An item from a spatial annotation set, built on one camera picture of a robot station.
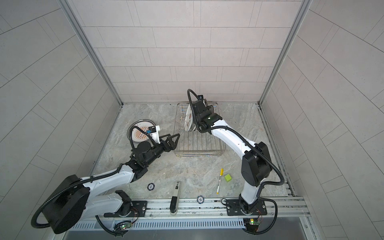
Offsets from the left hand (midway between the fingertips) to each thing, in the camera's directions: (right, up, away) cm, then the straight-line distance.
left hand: (179, 135), depth 77 cm
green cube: (+26, -23, +3) cm, 35 cm away
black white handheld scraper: (-1, -30, -6) cm, 31 cm away
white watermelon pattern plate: (+4, +7, +20) cm, 21 cm away
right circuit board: (+36, -39, -8) cm, 54 cm away
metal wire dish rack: (+8, -9, +17) cm, 21 cm away
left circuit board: (-22, -38, -12) cm, 45 cm away
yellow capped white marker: (+21, -25, +3) cm, 33 cm away
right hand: (+10, +12, +9) cm, 18 cm away
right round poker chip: (+11, -32, -3) cm, 34 cm away
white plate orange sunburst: (-30, -3, +19) cm, 36 cm away
